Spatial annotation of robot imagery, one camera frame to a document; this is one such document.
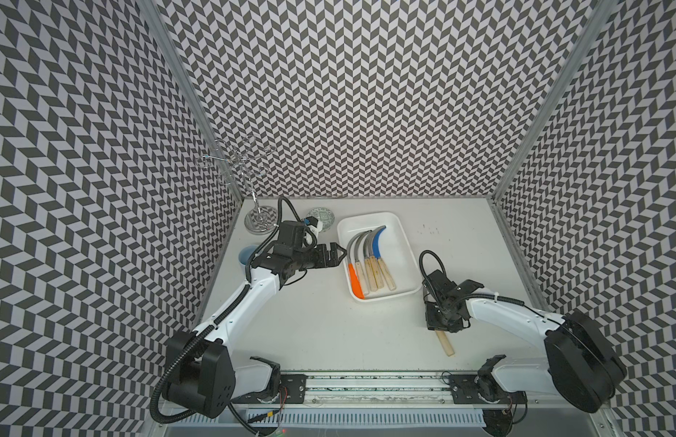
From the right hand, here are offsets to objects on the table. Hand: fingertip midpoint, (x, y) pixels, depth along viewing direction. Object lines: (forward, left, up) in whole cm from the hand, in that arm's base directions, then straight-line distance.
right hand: (435, 330), depth 83 cm
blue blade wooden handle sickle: (+24, +15, +1) cm, 28 cm away
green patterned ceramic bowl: (+44, +37, +5) cm, 58 cm away
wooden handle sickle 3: (-3, -2, -1) cm, 4 cm away
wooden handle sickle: (+23, +18, +2) cm, 29 cm away
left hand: (+17, +31, +17) cm, 39 cm away
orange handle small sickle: (+17, +25, +1) cm, 31 cm away
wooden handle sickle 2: (+22, +20, +2) cm, 30 cm away
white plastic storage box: (+31, +10, 0) cm, 32 cm away
